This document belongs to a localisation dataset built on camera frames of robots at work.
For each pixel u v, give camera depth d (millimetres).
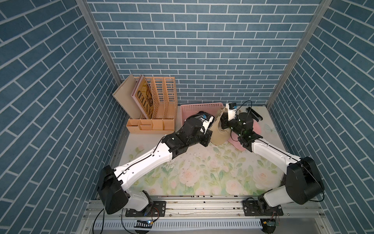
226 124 751
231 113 726
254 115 1139
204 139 640
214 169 875
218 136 773
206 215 733
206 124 632
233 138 770
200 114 1120
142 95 958
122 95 884
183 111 1153
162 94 1153
